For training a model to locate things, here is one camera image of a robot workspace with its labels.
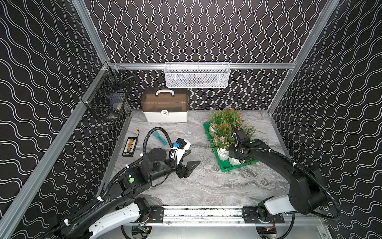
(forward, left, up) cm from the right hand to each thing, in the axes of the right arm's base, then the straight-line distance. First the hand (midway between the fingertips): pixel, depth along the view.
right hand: (232, 153), depth 89 cm
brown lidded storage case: (+39, +45, +3) cm, 59 cm away
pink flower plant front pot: (+11, -11, +7) cm, 17 cm away
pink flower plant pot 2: (-5, -1, -2) cm, 5 cm away
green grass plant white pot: (+24, +8, +5) cm, 26 cm away
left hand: (-15, +22, +24) cm, 36 cm away
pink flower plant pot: (+1, +7, +8) cm, 11 cm away
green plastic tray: (-4, +4, -8) cm, 10 cm away
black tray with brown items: (+5, +65, -5) cm, 66 cm away
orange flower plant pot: (+22, -2, +7) cm, 23 cm away
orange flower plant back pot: (+12, +5, +8) cm, 15 cm away
